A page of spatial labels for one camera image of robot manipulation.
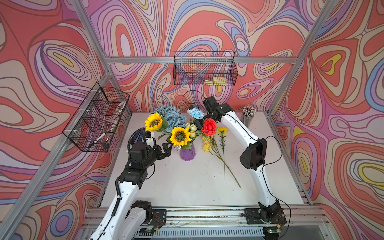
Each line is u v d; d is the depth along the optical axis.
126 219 0.56
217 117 0.67
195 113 0.70
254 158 0.58
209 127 0.64
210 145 0.98
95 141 0.71
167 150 0.68
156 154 0.67
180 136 0.66
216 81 0.83
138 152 0.55
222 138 1.02
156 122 0.61
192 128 0.72
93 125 0.80
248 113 0.96
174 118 0.66
